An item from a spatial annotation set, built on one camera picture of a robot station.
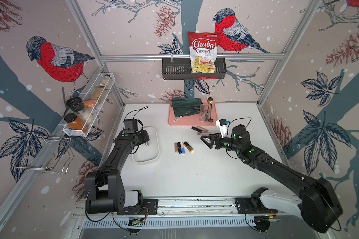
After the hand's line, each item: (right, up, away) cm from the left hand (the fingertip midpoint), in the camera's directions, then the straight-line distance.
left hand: (148, 133), depth 89 cm
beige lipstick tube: (+17, -10, +6) cm, 21 cm away
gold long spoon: (+41, +21, +16) cm, 49 cm away
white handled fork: (+25, +13, +25) cm, 38 cm away
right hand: (+33, -1, -11) cm, 35 cm away
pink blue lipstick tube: (+21, -11, +6) cm, 24 cm away
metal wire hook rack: (-29, -4, -34) cm, 45 cm away
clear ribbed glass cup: (+37, +13, +19) cm, 44 cm away
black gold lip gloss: (+33, +1, +15) cm, 36 cm away
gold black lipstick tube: (+24, -9, +6) cm, 26 cm away
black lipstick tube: (+19, -10, +6) cm, 22 cm away
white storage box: (0, -14, +3) cm, 14 cm away
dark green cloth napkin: (+20, +19, +28) cm, 40 cm away
